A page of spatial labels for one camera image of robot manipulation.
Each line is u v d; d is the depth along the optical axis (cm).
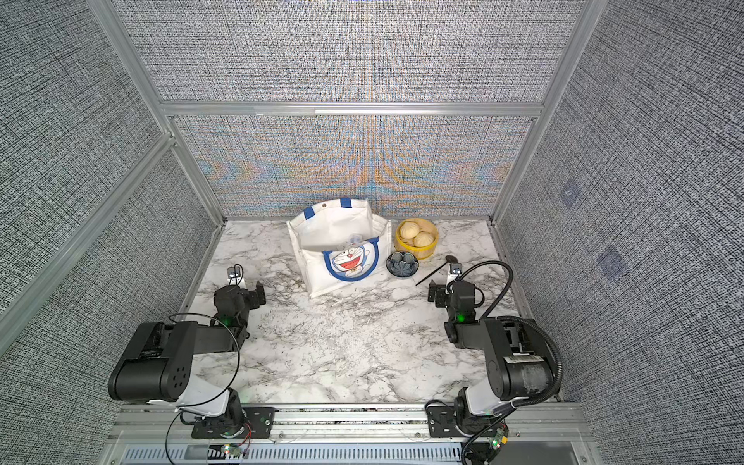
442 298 84
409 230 107
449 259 106
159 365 45
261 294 87
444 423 73
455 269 81
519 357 46
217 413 61
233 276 78
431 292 86
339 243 103
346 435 73
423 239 106
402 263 103
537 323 49
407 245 105
